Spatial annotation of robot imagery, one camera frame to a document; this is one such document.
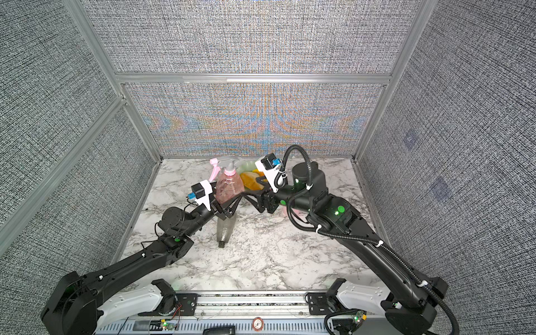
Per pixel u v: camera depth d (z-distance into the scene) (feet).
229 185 2.17
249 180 2.13
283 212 1.74
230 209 1.98
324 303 2.39
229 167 1.77
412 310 1.27
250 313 2.39
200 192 1.77
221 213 1.96
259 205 1.72
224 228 2.81
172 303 2.22
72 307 1.29
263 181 2.02
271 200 1.70
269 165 1.60
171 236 1.72
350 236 1.35
